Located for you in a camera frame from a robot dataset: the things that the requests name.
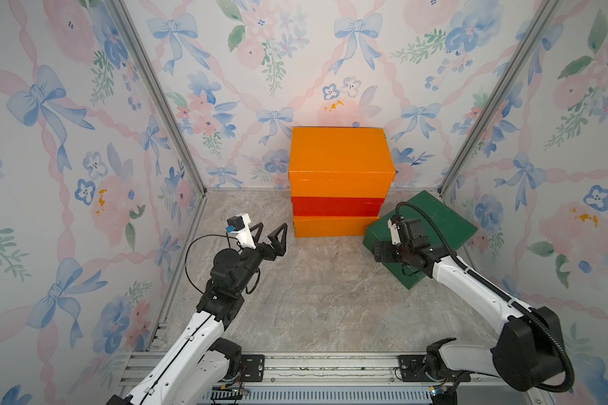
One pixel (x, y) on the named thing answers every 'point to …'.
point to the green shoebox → (456, 227)
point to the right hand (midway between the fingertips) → (387, 247)
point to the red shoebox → (337, 207)
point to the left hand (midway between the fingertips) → (276, 224)
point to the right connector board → (444, 398)
